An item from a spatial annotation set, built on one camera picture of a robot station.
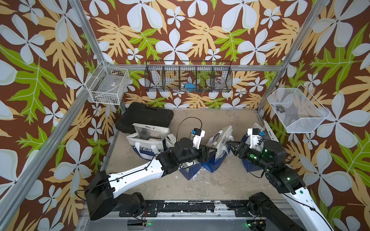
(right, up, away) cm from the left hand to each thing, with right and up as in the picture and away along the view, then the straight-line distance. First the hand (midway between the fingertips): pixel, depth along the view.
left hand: (215, 148), depth 68 cm
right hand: (+6, +3, -2) cm, 7 cm away
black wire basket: (-12, +45, +31) cm, 56 cm away
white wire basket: (-62, +36, +18) cm, 74 cm away
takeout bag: (-38, 0, +24) cm, 45 cm away
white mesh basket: (+51, +19, +13) cm, 56 cm away
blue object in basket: (-11, +37, +28) cm, 47 cm away
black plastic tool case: (-51, +20, +46) cm, 72 cm away
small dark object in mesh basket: (+42, +21, +16) cm, 50 cm away
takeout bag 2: (+3, +3, +7) cm, 9 cm away
